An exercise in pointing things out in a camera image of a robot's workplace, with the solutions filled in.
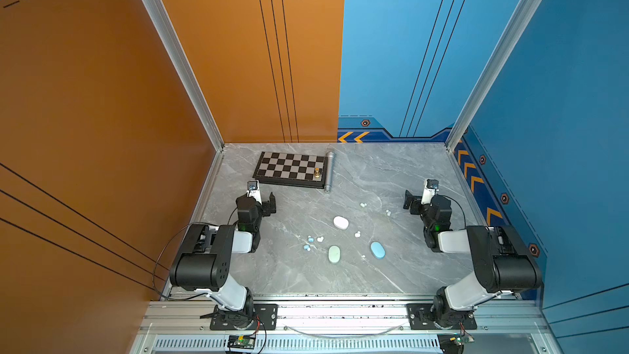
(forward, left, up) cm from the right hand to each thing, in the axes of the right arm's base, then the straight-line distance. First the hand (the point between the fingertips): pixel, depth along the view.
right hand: (417, 191), depth 94 cm
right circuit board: (-47, -1, -10) cm, 48 cm away
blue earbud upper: (-16, +41, -7) cm, 45 cm away
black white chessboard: (+14, +46, -2) cm, 48 cm away
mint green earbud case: (-22, +33, -5) cm, 40 cm away
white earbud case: (-10, +30, -5) cm, 32 cm away
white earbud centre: (-14, +24, -6) cm, 29 cm away
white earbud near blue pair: (-16, +38, -6) cm, 42 cm away
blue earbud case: (-21, +18, -6) cm, 28 cm away
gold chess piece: (+11, +39, -1) cm, 41 cm away
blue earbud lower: (-19, +42, -6) cm, 47 cm away
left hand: (0, +61, +1) cm, 62 cm away
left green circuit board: (-46, +61, -10) cm, 77 cm away
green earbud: (-5, +11, -7) cm, 14 cm away
